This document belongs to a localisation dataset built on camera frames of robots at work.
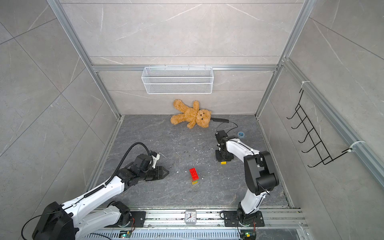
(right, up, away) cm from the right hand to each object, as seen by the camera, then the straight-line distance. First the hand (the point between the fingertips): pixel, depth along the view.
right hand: (224, 158), depth 93 cm
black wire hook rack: (+37, +9, -29) cm, 48 cm away
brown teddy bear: (-20, +29, +18) cm, 39 cm away
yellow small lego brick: (-20, -13, -8) cm, 25 cm away
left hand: (-33, -4, -12) cm, 36 cm away
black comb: (+1, +26, +25) cm, 36 cm away
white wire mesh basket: (-20, +53, +8) cm, 57 cm away
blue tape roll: (+15, +15, +15) cm, 26 cm away
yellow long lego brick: (-1, -2, -3) cm, 4 cm away
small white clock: (-21, -25, -20) cm, 38 cm away
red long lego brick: (-19, -5, -15) cm, 25 cm away
